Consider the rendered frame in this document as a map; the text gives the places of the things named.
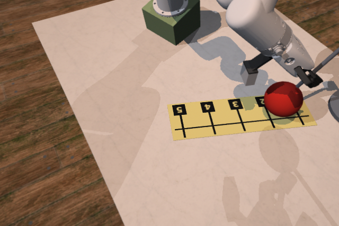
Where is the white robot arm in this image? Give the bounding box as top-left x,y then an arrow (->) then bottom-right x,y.
153,0 -> 292,86

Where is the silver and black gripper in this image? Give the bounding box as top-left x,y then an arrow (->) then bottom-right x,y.
267,29 -> 323,88

